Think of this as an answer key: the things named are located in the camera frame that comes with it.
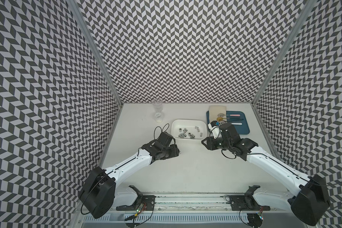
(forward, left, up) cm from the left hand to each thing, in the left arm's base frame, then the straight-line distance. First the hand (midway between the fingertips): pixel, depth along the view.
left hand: (175, 153), depth 83 cm
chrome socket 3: (+16, -4, -7) cm, 18 cm away
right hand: (+2, -17, +7) cm, 18 cm away
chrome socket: (+21, -3, -7) cm, 22 cm away
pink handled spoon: (+33, -45, -5) cm, 56 cm away
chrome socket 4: (+17, -10, -6) cm, 20 cm away
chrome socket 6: (+24, -16, -8) cm, 30 cm away
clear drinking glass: (+45, +16, -5) cm, 48 cm away
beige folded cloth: (+39, -31, -6) cm, 50 cm away
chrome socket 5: (+15, -11, -5) cm, 19 cm away
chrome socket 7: (+17, -18, -7) cm, 25 cm away
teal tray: (+33, -46, -7) cm, 57 cm away
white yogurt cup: (+29, +13, -2) cm, 32 cm away
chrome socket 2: (+21, -7, -7) cm, 23 cm away
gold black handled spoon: (+31, -35, -7) cm, 47 cm away
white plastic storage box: (+22, -10, -7) cm, 25 cm away
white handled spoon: (+27, -46, -7) cm, 53 cm away
